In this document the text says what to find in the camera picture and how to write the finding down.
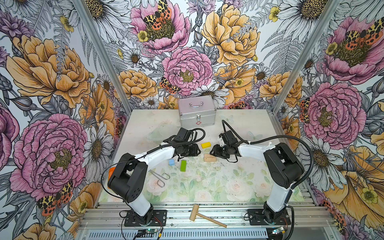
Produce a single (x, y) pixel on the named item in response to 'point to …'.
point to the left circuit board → (151, 230)
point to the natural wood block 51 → (208, 156)
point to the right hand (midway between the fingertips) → (213, 157)
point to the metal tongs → (164, 176)
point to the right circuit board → (278, 230)
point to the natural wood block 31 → (210, 159)
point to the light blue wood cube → (171, 162)
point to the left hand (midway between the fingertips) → (196, 155)
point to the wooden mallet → (194, 213)
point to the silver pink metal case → (197, 111)
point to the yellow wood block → (206, 145)
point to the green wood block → (183, 165)
